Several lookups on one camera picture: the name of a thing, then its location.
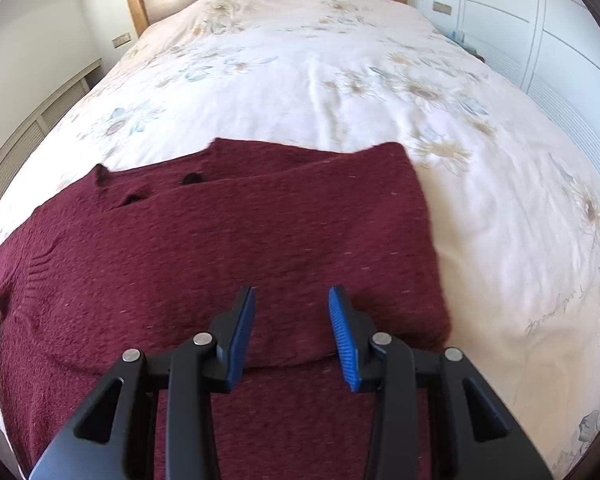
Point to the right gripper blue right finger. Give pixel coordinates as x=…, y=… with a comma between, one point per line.
x=428, y=404

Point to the left wall switch plate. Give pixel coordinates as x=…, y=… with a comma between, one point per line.
x=121, y=40

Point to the white wardrobe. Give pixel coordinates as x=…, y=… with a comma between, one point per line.
x=551, y=50

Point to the dark red knitted sweater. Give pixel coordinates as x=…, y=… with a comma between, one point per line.
x=145, y=258

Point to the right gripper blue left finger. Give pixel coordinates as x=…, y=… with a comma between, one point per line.
x=112, y=433

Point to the wall switch plate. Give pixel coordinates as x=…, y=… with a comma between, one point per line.
x=442, y=8
x=121, y=40

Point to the right wall switch plate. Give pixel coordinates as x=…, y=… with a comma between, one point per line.
x=442, y=8

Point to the floral white bed duvet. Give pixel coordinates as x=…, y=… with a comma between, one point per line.
x=514, y=202

